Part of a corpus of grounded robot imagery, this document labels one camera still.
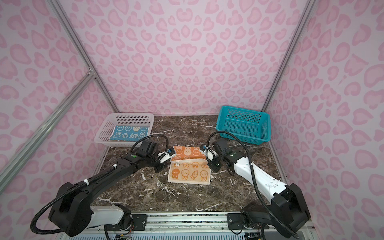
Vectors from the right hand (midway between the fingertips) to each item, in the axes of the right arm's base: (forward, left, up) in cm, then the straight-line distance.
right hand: (210, 160), depth 83 cm
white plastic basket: (+33, +70, -3) cm, 78 cm away
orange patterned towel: (+2, +13, -11) cm, 17 cm away
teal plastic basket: (+35, -34, -13) cm, 50 cm away
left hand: (+1, +23, 0) cm, 23 cm away
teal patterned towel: (+24, +60, -8) cm, 65 cm away
